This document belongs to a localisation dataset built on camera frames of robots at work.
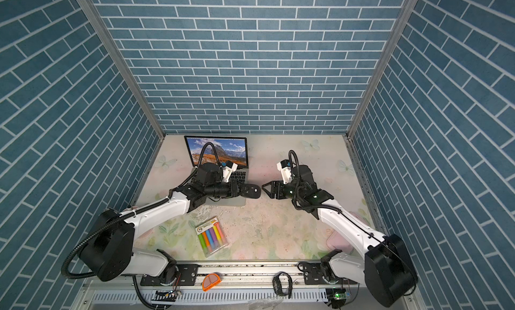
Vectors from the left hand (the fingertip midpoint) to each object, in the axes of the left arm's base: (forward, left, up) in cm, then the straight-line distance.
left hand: (252, 191), depth 80 cm
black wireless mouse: (+1, +1, -1) cm, 2 cm away
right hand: (+1, -7, +1) cm, 7 cm away
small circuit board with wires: (-33, +32, -19) cm, 49 cm away
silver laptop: (+24, +11, -2) cm, 26 cm away
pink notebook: (-15, -34, -13) cm, 40 cm away
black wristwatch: (-30, -9, -11) cm, 34 cm away
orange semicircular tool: (-29, +14, -13) cm, 35 cm away
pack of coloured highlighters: (-13, +17, -15) cm, 26 cm away
